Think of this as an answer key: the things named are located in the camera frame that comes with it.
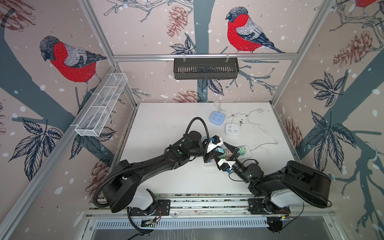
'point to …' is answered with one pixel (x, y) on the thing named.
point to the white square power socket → (232, 129)
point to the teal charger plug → (222, 150)
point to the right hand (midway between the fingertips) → (220, 148)
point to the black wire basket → (206, 68)
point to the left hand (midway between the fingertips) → (221, 151)
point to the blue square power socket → (217, 118)
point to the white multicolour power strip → (247, 154)
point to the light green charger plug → (242, 150)
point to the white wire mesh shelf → (93, 122)
